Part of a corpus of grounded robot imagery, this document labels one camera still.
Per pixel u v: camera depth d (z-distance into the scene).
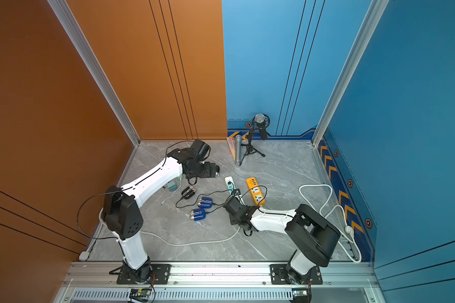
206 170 0.78
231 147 1.16
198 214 0.87
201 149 0.70
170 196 0.95
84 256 0.79
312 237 0.45
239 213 0.68
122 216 0.47
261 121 0.97
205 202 0.91
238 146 1.16
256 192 0.94
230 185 0.91
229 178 0.99
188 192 0.94
